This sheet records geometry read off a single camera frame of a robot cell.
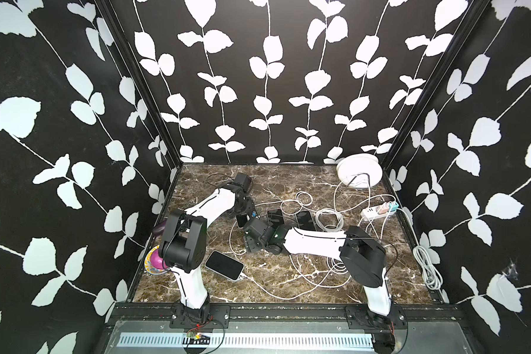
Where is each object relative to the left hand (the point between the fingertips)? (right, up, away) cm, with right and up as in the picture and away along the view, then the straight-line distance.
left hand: (247, 207), depth 95 cm
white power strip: (+57, -3, +4) cm, 57 cm away
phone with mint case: (+26, -6, +4) cm, 27 cm away
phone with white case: (-8, -22, -8) cm, 25 cm away
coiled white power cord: (+73, -25, -11) cm, 78 cm away
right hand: (+1, -11, -7) cm, 13 cm away
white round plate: (+51, +16, +4) cm, 54 cm away
